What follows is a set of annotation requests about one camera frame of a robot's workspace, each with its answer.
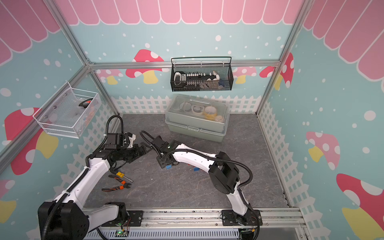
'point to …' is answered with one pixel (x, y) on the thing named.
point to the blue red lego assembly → (195, 168)
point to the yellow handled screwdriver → (121, 175)
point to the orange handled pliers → (124, 184)
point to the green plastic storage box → (202, 117)
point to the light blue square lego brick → (168, 166)
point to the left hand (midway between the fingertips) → (146, 154)
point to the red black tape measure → (85, 103)
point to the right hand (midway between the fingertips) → (165, 160)
